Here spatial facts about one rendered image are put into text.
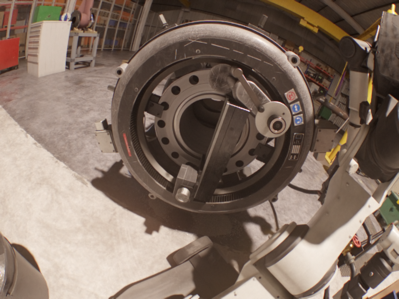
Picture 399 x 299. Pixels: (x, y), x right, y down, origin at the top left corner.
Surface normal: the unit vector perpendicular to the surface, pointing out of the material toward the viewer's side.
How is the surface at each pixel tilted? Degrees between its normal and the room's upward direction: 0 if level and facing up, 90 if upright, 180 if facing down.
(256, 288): 43
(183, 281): 0
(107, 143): 90
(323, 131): 90
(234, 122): 90
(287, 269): 77
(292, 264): 61
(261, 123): 90
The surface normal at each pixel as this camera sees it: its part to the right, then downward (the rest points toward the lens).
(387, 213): -0.95, -0.29
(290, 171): -0.14, 0.50
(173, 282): 0.30, -0.80
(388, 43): -0.80, -0.19
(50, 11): 0.92, 0.38
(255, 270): -0.65, -0.12
